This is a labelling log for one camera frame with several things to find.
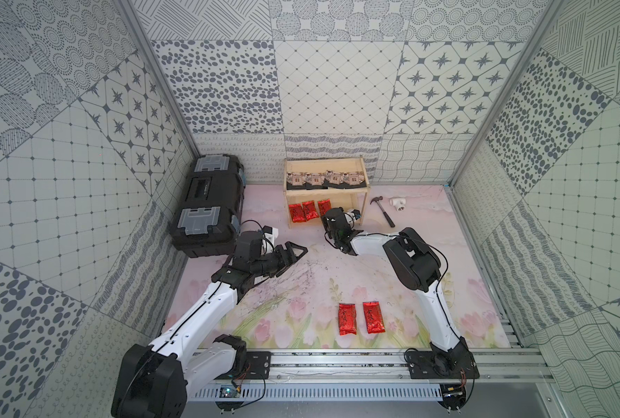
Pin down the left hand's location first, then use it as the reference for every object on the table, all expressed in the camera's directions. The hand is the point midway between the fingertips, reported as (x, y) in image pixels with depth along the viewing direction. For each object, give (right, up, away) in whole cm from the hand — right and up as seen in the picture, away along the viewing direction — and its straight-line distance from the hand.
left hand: (301, 250), depth 78 cm
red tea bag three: (+8, +13, +28) cm, 32 cm away
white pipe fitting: (+41, +15, +32) cm, 54 cm away
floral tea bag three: (+11, +24, +15) cm, 30 cm away
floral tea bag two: (+4, +23, +15) cm, 28 cm away
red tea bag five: (+23, -22, +3) cm, 32 cm away
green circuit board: (-20, -39, -7) cm, 44 cm away
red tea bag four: (+15, -22, +2) cm, 27 cm away
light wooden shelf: (+16, +30, +23) cm, 41 cm away
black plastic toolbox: (-32, +10, +8) cm, 34 cm away
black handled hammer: (+32, +17, +36) cm, 51 cm away
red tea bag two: (+1, +12, +27) cm, 29 cm away
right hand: (+7, +10, +26) cm, 29 cm away
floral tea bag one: (-3, +23, +15) cm, 28 cm away
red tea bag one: (-4, +11, +26) cm, 28 cm away
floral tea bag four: (+18, +24, +15) cm, 33 cm away
